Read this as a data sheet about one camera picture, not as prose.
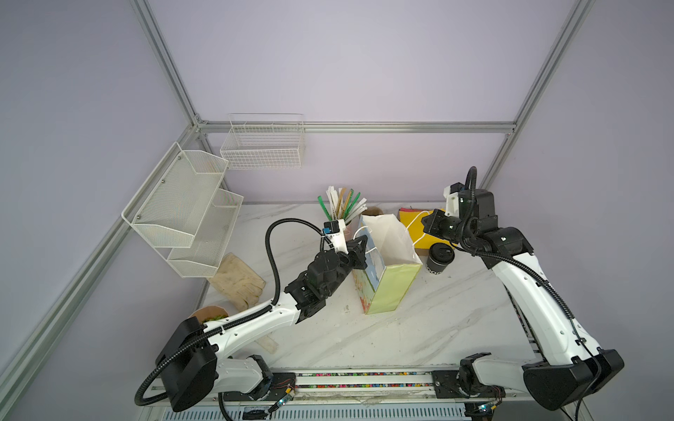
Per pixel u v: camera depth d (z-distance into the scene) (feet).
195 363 1.30
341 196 3.24
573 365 1.24
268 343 2.68
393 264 2.21
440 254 2.96
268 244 1.87
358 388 2.45
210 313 2.62
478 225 1.70
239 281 3.12
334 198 3.28
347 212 3.32
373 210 3.73
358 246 2.26
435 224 2.08
